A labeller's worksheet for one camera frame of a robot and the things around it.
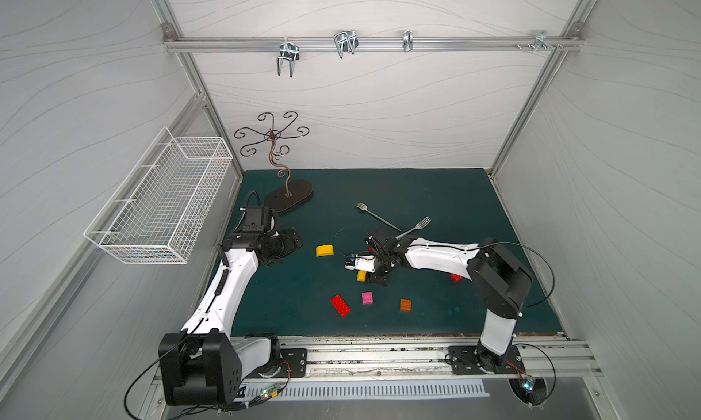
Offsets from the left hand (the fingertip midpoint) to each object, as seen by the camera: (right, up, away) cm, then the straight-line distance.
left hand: (293, 245), depth 82 cm
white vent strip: (-6, -36, -12) cm, 38 cm away
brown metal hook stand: (-6, +17, +29) cm, 34 cm away
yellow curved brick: (+8, -4, +13) cm, 16 cm away
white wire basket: (-31, +12, -13) cm, 36 cm away
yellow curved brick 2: (+21, -11, +6) cm, 24 cm away
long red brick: (+15, -19, 0) cm, 25 cm away
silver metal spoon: (+23, +11, +25) cm, 36 cm away
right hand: (+23, -10, +8) cm, 26 cm away
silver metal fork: (+45, +5, +21) cm, 50 cm away
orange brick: (+35, -18, 0) cm, 39 cm away
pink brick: (+23, -17, +2) cm, 28 cm away
